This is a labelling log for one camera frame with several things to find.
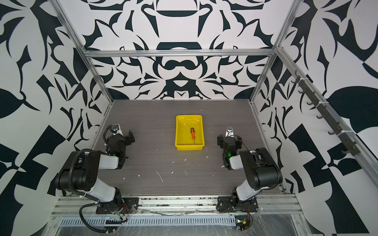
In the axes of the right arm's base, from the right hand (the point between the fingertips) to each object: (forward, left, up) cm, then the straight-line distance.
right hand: (231, 134), depth 93 cm
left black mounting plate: (-38, +58, -3) cm, 69 cm away
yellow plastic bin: (+4, +26, -6) cm, 27 cm away
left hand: (+1, +68, +5) cm, 68 cm away
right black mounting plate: (-39, +7, +2) cm, 39 cm away
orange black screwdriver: (+3, +24, -4) cm, 25 cm away
